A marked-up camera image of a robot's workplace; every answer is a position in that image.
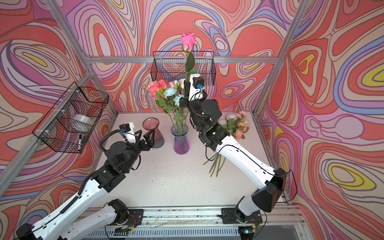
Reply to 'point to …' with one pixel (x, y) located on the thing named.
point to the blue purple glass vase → (181, 142)
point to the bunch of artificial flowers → (237, 124)
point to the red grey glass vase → (151, 123)
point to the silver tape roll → (84, 118)
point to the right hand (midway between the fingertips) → (185, 84)
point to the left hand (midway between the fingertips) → (149, 129)
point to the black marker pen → (80, 143)
